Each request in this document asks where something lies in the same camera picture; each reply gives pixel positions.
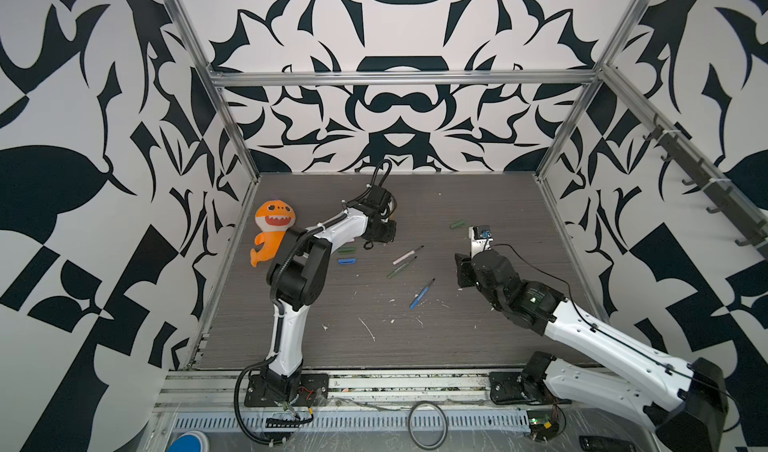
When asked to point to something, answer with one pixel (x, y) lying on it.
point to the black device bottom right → (601, 444)
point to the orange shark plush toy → (273, 218)
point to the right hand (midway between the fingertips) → (462, 254)
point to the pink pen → (407, 254)
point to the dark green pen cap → (343, 250)
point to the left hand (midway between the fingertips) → (391, 229)
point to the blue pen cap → (346, 261)
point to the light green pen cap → (459, 224)
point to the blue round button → (189, 441)
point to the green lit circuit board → (543, 424)
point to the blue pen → (420, 295)
